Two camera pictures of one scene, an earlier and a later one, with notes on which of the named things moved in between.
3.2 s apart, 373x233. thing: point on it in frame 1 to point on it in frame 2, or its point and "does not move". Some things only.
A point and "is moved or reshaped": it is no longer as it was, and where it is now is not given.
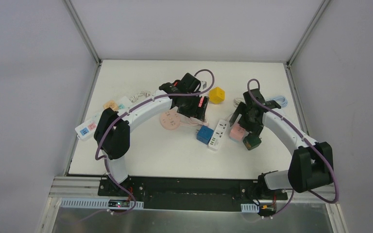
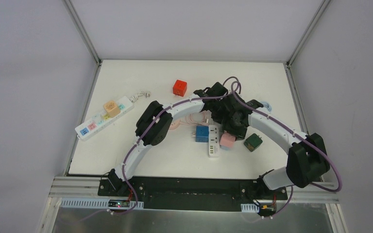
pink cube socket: (236, 132) is moved or reshaped
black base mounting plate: (189, 192) does not move
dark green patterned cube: (251, 141) does not move
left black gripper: (194, 109) to (235, 120)
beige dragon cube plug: (111, 104) does not move
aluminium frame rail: (78, 187) does not move
